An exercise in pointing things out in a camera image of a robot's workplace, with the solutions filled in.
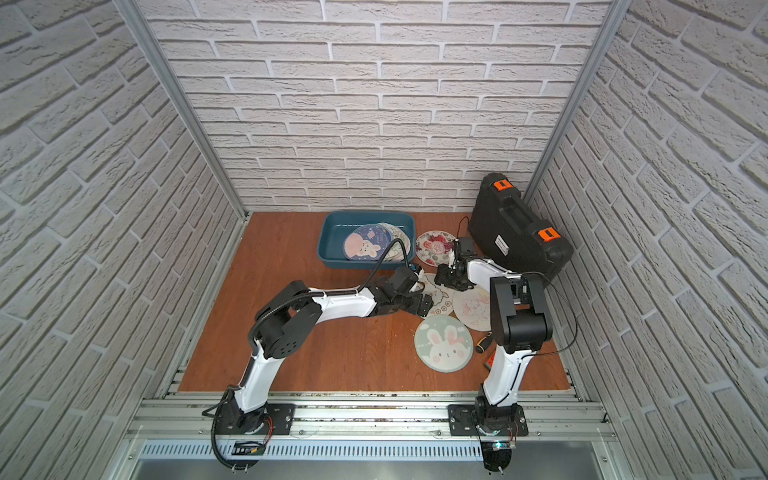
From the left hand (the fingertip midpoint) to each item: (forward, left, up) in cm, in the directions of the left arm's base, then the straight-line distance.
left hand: (429, 300), depth 93 cm
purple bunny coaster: (+24, +21, 0) cm, 32 cm away
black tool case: (+11, -24, +18) cm, 32 cm away
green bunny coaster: (-13, -4, -3) cm, 14 cm away
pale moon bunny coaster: (-2, -15, -3) cm, 15 cm away
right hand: (+9, -7, -2) cm, 11 cm away
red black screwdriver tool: (-19, -16, -2) cm, 25 cm away
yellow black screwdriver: (-14, -15, -1) cm, 20 cm away
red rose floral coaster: (+24, -4, -2) cm, 24 cm away
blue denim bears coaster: (+28, +15, 0) cm, 31 cm away
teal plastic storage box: (+33, +34, 0) cm, 48 cm away
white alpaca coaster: (+3, -5, -3) cm, 6 cm away
